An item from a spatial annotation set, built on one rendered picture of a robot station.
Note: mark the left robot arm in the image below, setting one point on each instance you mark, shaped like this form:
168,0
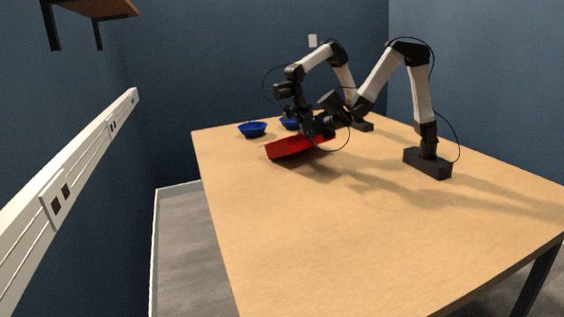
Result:
416,58

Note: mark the blue bowl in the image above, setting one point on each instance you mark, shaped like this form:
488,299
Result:
290,124
252,129

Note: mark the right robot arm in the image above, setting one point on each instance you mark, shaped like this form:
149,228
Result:
337,60

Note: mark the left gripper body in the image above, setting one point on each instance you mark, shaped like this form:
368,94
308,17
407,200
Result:
329,130

